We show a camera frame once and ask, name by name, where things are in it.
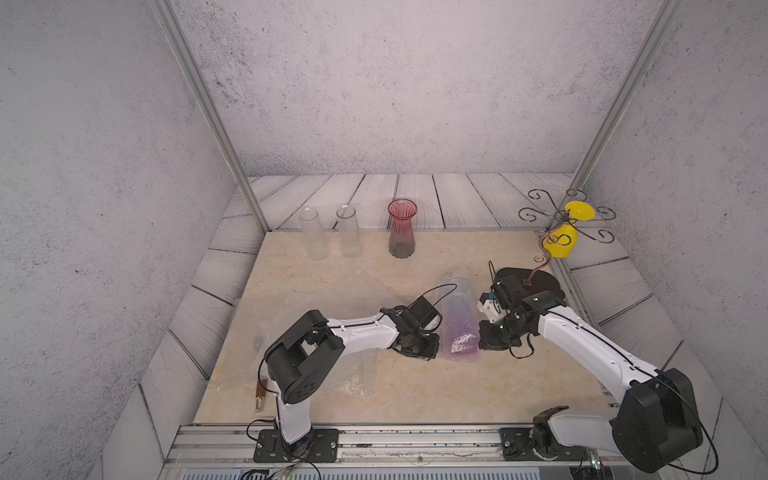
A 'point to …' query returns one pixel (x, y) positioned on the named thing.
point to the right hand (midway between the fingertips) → (483, 344)
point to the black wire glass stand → (564, 218)
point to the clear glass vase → (315, 239)
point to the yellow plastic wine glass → (562, 240)
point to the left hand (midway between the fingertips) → (442, 358)
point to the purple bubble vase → (460, 320)
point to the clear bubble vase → (349, 232)
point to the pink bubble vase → (402, 232)
